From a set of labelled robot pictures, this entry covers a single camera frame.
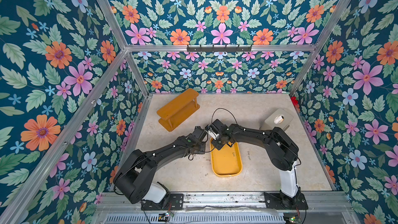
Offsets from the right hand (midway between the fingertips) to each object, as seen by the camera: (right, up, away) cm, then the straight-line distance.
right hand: (216, 141), depth 94 cm
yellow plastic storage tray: (+5, -9, -10) cm, 15 cm away
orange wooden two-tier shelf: (-26, +17, -3) cm, 31 cm away
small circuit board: (-26, -31, -22) cm, 46 cm away
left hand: (-8, -2, -5) cm, 10 cm away
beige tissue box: (+40, +14, +1) cm, 43 cm away
